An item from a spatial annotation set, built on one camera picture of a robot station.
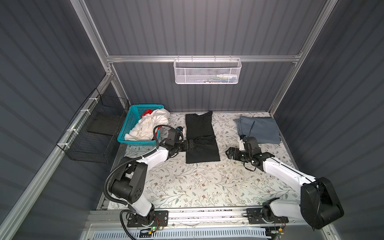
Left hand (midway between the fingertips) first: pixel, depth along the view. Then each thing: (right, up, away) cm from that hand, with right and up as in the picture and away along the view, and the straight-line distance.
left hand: (189, 144), depth 92 cm
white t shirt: (-33, +9, +13) cm, 36 cm away
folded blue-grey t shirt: (+53, +10, +14) cm, 56 cm away
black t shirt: (+7, +10, +16) cm, 21 cm away
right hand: (+26, -5, -4) cm, 27 cm away
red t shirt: (-32, +22, +19) cm, 44 cm away
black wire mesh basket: (-47, +6, -20) cm, 51 cm away
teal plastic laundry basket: (-43, +21, +21) cm, 52 cm away
